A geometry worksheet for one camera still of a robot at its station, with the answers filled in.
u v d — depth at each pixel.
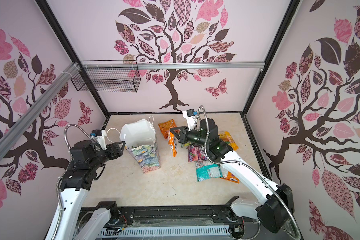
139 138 0.92
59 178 0.48
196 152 0.95
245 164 0.47
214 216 0.74
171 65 0.92
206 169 0.86
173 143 0.67
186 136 0.59
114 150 0.62
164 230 1.55
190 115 0.60
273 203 0.38
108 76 0.95
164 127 1.09
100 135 0.62
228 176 0.85
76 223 0.44
